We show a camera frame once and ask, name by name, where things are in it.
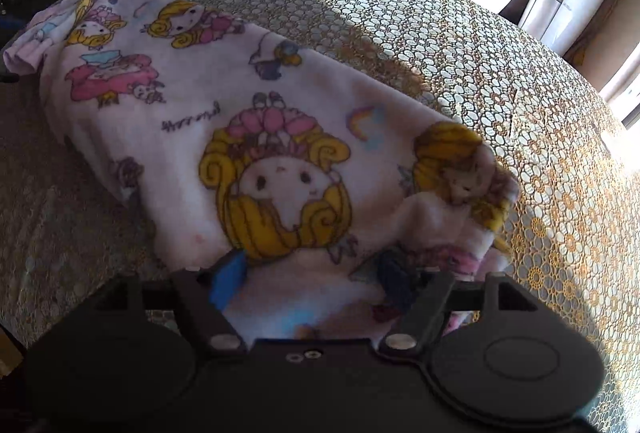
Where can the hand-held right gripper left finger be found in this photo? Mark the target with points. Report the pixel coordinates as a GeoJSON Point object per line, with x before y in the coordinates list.
{"type": "Point", "coordinates": [227, 278]}

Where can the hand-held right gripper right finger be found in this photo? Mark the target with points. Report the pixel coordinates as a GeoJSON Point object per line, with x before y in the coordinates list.
{"type": "Point", "coordinates": [395, 280]}

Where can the cartoon print fleece pajama pants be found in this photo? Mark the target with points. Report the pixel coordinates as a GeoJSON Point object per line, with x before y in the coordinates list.
{"type": "Point", "coordinates": [275, 128]}

